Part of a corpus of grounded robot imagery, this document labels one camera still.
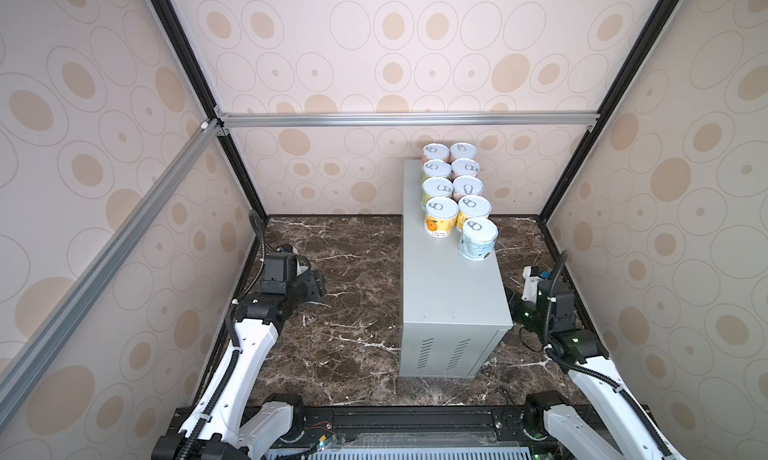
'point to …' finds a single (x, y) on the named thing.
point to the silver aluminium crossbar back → (410, 118)
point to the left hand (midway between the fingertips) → (320, 276)
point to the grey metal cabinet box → (454, 313)
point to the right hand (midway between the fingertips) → (498, 293)
